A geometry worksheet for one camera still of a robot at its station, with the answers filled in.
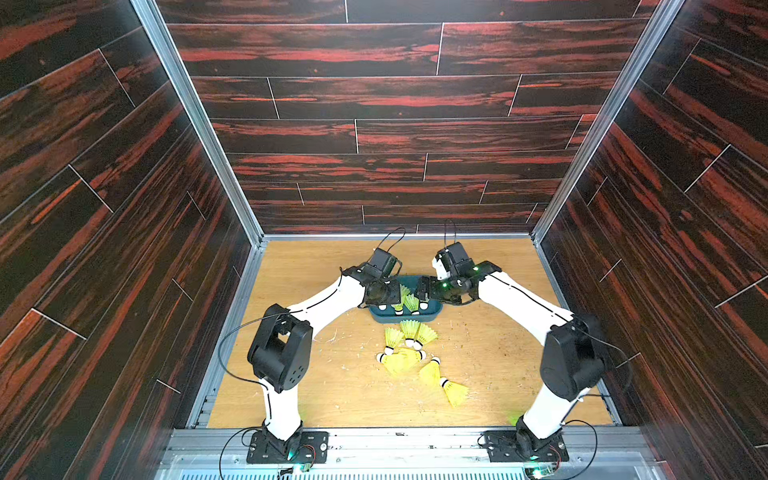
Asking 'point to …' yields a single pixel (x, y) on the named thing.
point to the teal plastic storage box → (432, 313)
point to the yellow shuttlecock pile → (401, 363)
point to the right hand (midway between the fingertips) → (432, 292)
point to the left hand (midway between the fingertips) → (398, 296)
